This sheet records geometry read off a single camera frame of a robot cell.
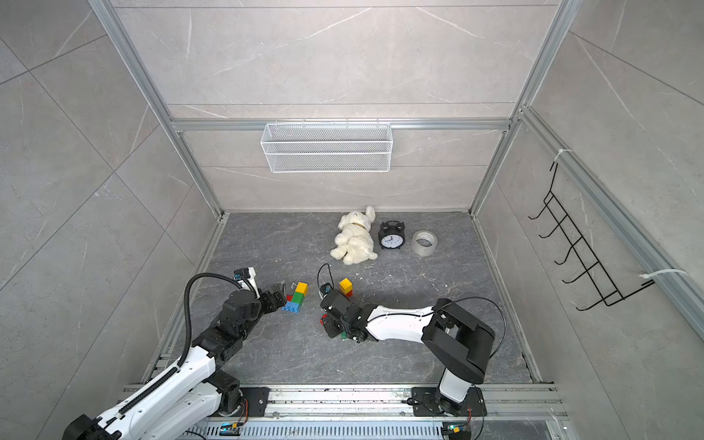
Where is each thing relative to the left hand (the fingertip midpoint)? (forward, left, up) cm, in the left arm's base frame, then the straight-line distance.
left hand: (275, 282), depth 82 cm
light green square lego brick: (0, -5, -11) cm, 12 cm away
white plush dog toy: (+17, -25, -3) cm, 30 cm away
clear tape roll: (+21, -51, -14) cm, 57 cm away
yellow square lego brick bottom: (+2, -21, -7) cm, 23 cm away
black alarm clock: (+22, -39, -6) cm, 45 cm away
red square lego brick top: (+2, -22, -13) cm, 26 cm away
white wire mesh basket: (+48, -16, +16) cm, 53 cm away
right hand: (-7, -16, -11) cm, 21 cm away
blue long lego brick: (-4, -3, -10) cm, 11 cm away
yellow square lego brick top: (+4, -6, -11) cm, 13 cm away
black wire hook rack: (-11, -81, +18) cm, 84 cm away
